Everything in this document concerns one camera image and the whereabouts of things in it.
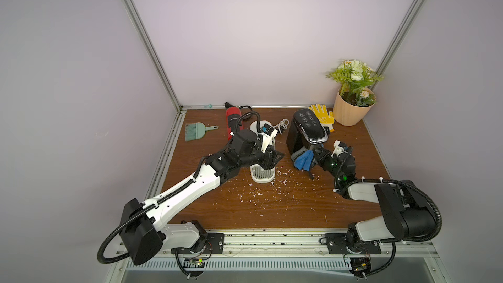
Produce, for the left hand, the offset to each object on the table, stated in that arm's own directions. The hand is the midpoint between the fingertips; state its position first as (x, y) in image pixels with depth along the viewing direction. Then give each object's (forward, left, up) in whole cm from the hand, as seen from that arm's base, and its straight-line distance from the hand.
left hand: (281, 151), depth 71 cm
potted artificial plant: (+41, -44, -9) cm, 61 cm away
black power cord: (+50, +29, -25) cm, 62 cm away
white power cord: (+34, -6, -23) cm, 41 cm away
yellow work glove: (+39, -32, -25) cm, 56 cm away
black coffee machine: (+11, -11, -2) cm, 16 cm away
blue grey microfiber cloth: (+6, -13, -17) cm, 22 cm away
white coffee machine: (+2, +9, -24) cm, 25 cm away
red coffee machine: (+23, +21, -6) cm, 32 cm away
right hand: (+11, -16, -13) cm, 24 cm away
